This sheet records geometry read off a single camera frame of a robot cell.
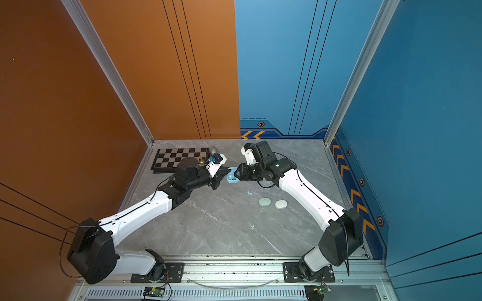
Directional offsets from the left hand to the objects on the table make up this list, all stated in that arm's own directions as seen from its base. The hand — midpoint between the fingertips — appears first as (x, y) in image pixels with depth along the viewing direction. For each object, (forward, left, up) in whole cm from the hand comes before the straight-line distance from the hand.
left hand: (229, 167), depth 78 cm
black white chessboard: (+19, +39, -20) cm, 48 cm away
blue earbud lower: (0, -9, -23) cm, 24 cm away
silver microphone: (+27, +14, -20) cm, 37 cm away
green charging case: (-5, -16, -22) cm, 28 cm away
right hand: (-3, -2, -1) cm, 4 cm away
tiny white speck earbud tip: (-16, -11, -24) cm, 31 cm away
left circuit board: (-41, +29, -27) cm, 56 cm away
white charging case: (-6, -24, -22) cm, 34 cm away
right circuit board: (-41, -35, -25) cm, 59 cm away
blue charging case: (-4, -1, -2) cm, 4 cm away
